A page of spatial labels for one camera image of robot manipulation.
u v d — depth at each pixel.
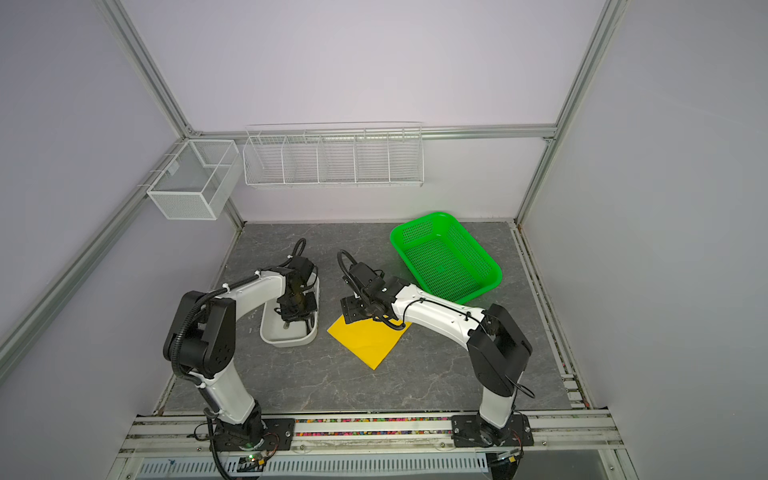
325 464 0.71
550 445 0.73
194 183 0.96
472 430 0.74
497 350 0.45
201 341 0.49
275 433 0.74
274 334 0.90
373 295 0.63
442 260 1.08
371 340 0.89
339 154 0.99
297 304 0.81
